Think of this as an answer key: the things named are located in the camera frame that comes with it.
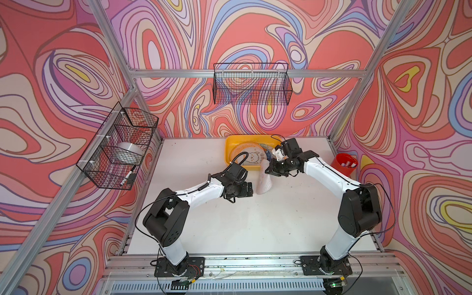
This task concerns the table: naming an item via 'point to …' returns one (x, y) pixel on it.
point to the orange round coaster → (237, 149)
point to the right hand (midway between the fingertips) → (266, 175)
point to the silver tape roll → (127, 153)
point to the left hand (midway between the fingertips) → (248, 193)
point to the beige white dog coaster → (255, 155)
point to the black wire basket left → (122, 125)
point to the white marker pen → (126, 177)
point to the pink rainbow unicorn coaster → (265, 182)
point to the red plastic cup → (344, 164)
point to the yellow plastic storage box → (271, 140)
